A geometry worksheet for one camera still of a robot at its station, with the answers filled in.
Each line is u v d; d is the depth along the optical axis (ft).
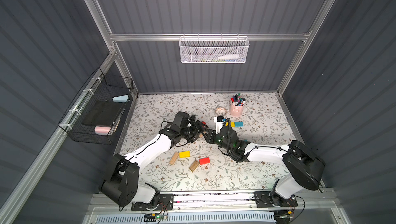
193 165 2.77
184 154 2.94
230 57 3.06
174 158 2.84
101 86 2.61
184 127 2.26
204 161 2.84
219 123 2.52
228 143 2.11
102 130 2.13
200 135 2.68
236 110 3.33
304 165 1.52
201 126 2.49
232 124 3.35
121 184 1.39
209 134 2.58
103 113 2.23
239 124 3.35
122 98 2.68
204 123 3.37
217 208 2.42
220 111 3.61
